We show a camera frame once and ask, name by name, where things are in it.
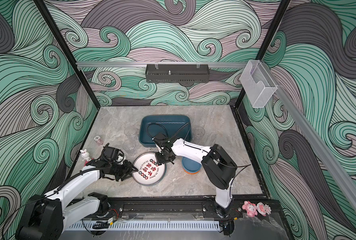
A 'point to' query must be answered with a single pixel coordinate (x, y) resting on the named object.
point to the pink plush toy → (250, 208)
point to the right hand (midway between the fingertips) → (160, 161)
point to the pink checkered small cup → (98, 140)
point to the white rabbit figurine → (85, 155)
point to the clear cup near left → (129, 145)
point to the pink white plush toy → (263, 209)
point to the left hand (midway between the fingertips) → (136, 170)
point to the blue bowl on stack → (190, 165)
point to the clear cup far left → (131, 131)
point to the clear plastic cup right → (198, 132)
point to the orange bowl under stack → (191, 173)
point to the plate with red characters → (149, 172)
